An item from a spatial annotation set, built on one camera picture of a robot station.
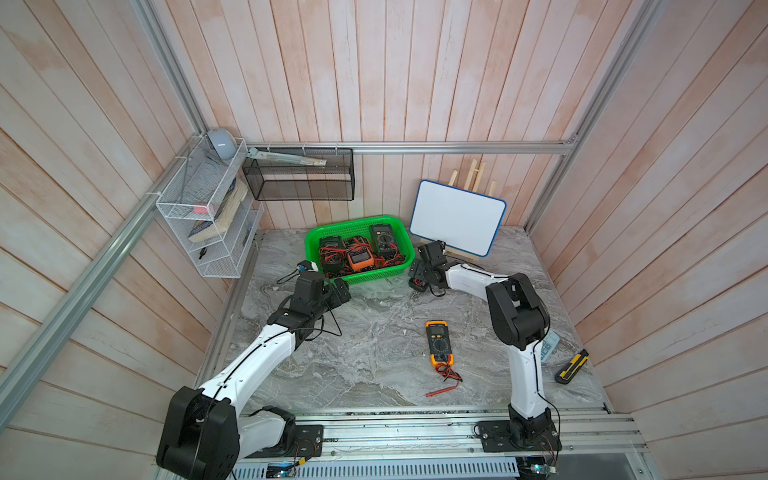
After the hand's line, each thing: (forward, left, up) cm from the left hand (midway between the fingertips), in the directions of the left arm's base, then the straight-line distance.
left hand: (337, 292), depth 86 cm
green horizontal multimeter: (+24, -13, -4) cm, 28 cm away
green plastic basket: (+27, -21, -6) cm, 35 cm away
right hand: (+18, -28, -12) cm, 35 cm away
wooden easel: (+32, -44, +17) cm, 57 cm away
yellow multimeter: (-15, -30, -11) cm, 35 cm away
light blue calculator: (-10, -64, -13) cm, 66 cm away
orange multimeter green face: (+16, -6, -4) cm, 17 cm away
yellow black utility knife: (-19, -65, -12) cm, 69 cm away
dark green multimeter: (+15, +3, -2) cm, 16 cm away
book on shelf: (+9, +35, +16) cm, 40 cm away
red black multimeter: (+15, -13, -4) cm, 20 cm away
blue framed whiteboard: (+24, -41, +6) cm, 48 cm away
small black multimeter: (+11, -26, -11) cm, 30 cm away
